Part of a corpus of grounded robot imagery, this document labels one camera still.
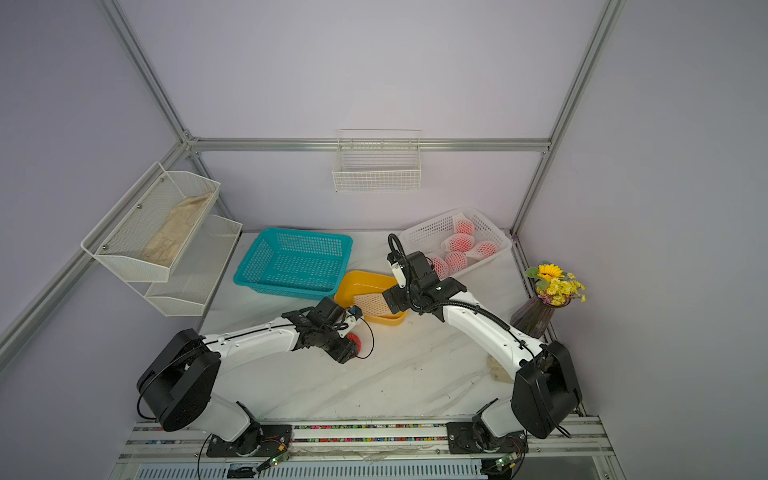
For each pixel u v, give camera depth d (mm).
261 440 731
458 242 1073
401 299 744
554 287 745
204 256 718
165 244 764
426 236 1120
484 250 1042
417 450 732
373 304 930
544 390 411
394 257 725
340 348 771
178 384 435
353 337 862
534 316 838
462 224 1117
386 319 905
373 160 1047
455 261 1012
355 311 807
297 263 1110
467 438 732
